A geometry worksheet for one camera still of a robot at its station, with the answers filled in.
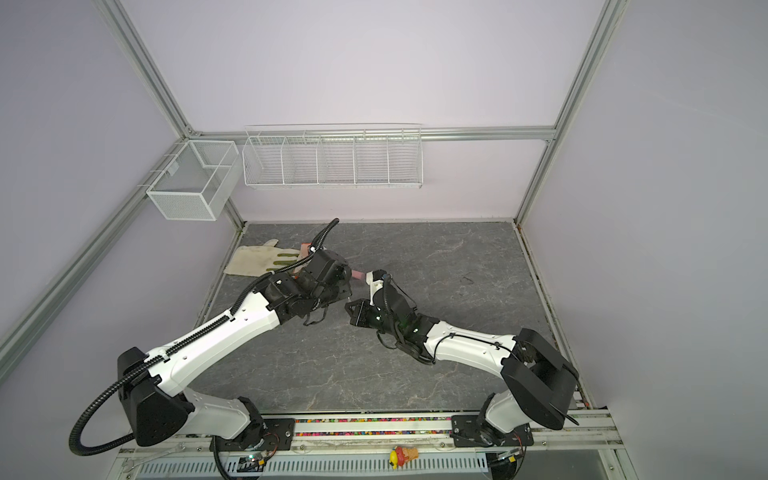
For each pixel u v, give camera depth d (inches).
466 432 29.0
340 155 41.4
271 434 29.0
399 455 26.8
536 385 16.8
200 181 39.0
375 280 28.9
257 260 42.8
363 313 27.4
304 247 44.2
